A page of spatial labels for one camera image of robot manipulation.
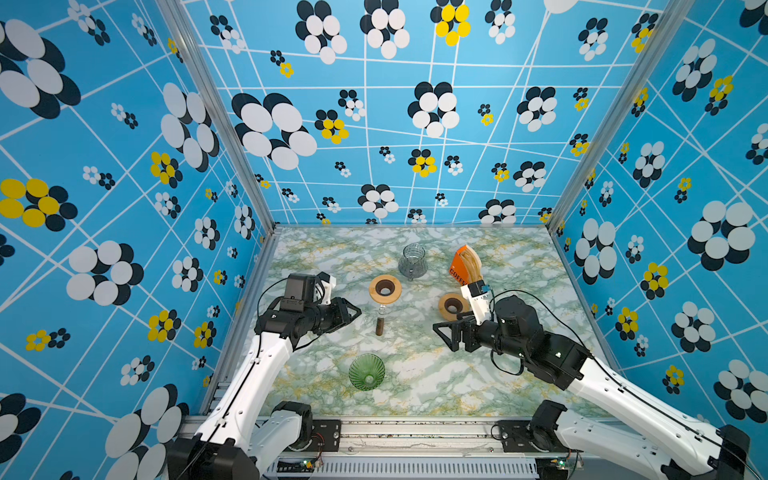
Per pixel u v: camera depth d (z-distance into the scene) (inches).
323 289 25.7
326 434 29.0
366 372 32.0
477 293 24.4
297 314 23.3
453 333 24.4
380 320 34.0
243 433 15.9
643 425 17.2
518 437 28.8
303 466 27.7
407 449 28.4
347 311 27.7
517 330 20.9
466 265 38.1
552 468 27.7
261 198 44.4
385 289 35.3
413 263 39.0
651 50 29.1
